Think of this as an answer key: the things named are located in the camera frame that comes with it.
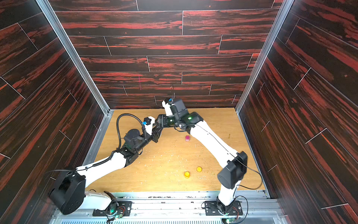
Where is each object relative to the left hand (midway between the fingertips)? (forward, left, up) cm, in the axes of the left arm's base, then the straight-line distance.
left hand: (161, 125), depth 78 cm
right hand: (+2, -1, +3) cm, 4 cm away
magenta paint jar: (+6, -16, -22) cm, 28 cm away
